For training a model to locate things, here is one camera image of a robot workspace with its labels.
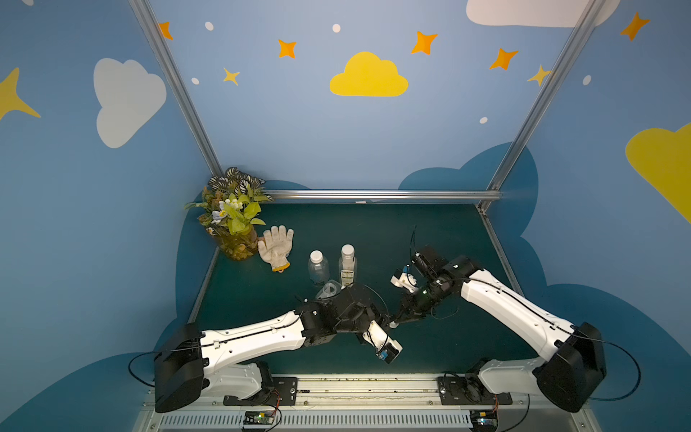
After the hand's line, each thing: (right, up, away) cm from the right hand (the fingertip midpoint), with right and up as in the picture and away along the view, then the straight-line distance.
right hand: (398, 317), depth 74 cm
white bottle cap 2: (-14, +18, +8) cm, 24 cm away
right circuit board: (+23, -28, -1) cm, 36 cm away
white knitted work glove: (-43, +18, +31) cm, 56 cm away
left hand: (-2, +4, -2) cm, 4 cm away
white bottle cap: (-25, +16, +12) cm, 31 cm away
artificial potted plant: (-53, +33, +14) cm, 64 cm away
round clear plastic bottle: (-24, +11, +19) cm, 33 cm away
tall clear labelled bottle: (-14, +11, +22) cm, 28 cm away
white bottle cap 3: (-2, -1, -2) cm, 3 cm away
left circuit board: (-38, -27, -2) cm, 47 cm away
